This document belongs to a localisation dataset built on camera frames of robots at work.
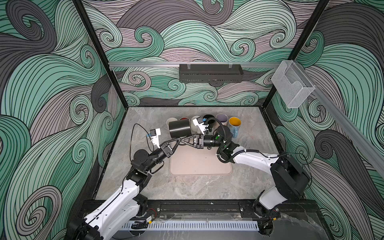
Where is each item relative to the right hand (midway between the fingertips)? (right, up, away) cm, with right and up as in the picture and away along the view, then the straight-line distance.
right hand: (182, 144), depth 67 cm
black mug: (-1, +8, -2) cm, 8 cm away
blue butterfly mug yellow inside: (+33, +8, +29) cm, 45 cm away
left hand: (0, +2, +1) cm, 2 cm away
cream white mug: (0, +12, +39) cm, 41 cm away
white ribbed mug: (+6, +7, -1) cm, 9 cm away
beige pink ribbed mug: (+27, +12, +34) cm, 45 cm away
